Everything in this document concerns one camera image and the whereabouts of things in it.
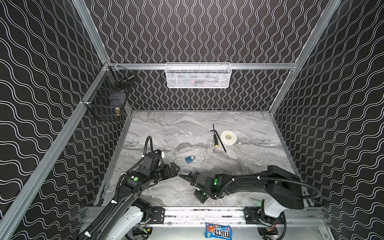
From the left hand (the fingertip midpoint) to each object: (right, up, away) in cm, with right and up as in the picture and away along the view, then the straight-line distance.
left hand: (177, 171), depth 75 cm
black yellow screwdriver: (+24, +11, +25) cm, 36 cm away
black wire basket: (-45, +41, +17) cm, 63 cm away
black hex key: (+26, +14, +28) cm, 41 cm away
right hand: (+11, -15, +6) cm, 19 cm away
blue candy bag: (+20, -26, -7) cm, 33 cm away
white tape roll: (+32, +15, +29) cm, 46 cm away
